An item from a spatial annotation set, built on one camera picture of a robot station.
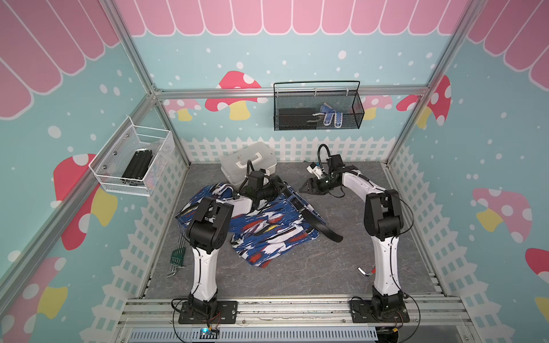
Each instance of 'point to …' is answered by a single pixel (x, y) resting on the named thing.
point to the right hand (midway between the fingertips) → (305, 190)
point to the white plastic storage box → (260, 158)
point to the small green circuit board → (209, 334)
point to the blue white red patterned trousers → (282, 219)
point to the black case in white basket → (139, 165)
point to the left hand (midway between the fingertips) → (288, 188)
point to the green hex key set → (177, 259)
